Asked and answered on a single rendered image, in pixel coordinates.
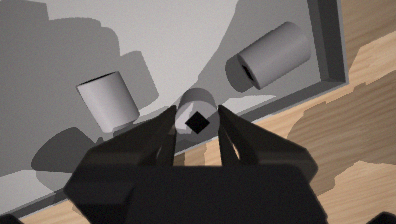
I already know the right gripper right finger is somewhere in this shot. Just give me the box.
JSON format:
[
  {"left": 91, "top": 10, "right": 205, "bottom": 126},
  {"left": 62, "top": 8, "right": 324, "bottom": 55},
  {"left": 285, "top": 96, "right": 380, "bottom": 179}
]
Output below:
[{"left": 218, "top": 105, "right": 318, "bottom": 183}]

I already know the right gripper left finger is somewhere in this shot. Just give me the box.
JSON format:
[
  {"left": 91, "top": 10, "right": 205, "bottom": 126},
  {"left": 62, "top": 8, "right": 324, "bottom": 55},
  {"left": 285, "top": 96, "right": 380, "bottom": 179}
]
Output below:
[{"left": 78, "top": 105, "right": 177, "bottom": 167}]

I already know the grey socket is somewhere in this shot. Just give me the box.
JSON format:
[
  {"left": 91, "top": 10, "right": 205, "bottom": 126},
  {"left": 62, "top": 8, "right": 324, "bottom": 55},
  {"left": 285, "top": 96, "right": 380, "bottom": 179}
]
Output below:
[
  {"left": 175, "top": 88, "right": 220, "bottom": 143},
  {"left": 237, "top": 22, "right": 311, "bottom": 90},
  {"left": 75, "top": 71, "right": 140, "bottom": 133}
]

